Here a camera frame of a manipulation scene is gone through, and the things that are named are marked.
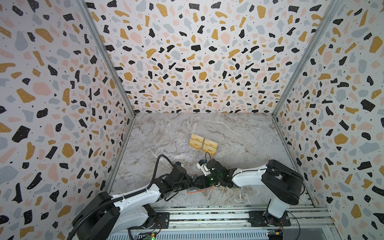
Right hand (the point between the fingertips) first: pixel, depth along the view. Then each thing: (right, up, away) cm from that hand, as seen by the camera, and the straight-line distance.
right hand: (194, 183), depth 82 cm
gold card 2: (0, +20, +13) cm, 24 cm away
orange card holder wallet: (+1, -3, +1) cm, 4 cm away
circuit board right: (+40, -21, -10) cm, 46 cm away
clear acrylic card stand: (+7, +19, +11) cm, 23 cm away
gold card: (+2, +24, +13) cm, 27 cm away
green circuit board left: (-18, -20, -12) cm, 30 cm away
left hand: (0, +1, +1) cm, 2 cm away
